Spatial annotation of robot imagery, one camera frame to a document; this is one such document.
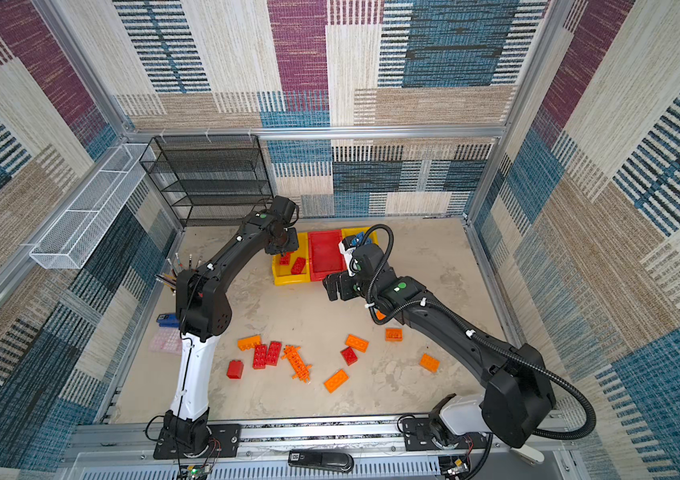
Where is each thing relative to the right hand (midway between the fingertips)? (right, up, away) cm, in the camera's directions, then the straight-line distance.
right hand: (345, 280), depth 81 cm
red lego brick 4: (-24, -22, +4) cm, 32 cm away
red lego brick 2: (+1, -21, +4) cm, 22 cm away
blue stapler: (-53, -13, +10) cm, 56 cm away
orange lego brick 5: (-2, -28, +1) cm, 28 cm away
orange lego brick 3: (+4, -19, +8) cm, 21 cm away
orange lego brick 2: (+14, -17, +8) cm, 24 cm away
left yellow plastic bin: (-21, 0, +23) cm, 31 cm away
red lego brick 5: (-20, -22, +6) cm, 30 cm away
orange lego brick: (+7, -4, -23) cm, 24 cm away
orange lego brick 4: (+24, -23, +3) cm, 33 cm away
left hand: (-17, +10, +18) cm, 27 cm away
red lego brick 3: (-30, -25, +2) cm, 39 cm away
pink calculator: (-52, -18, +8) cm, 56 cm away
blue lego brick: (+5, +12, +30) cm, 33 cm away
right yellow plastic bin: (+1, +14, +28) cm, 31 cm away
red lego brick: (-21, +4, +24) cm, 32 cm away
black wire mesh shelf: (-48, +33, +28) cm, 65 cm away
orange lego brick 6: (-28, -19, +7) cm, 34 cm away
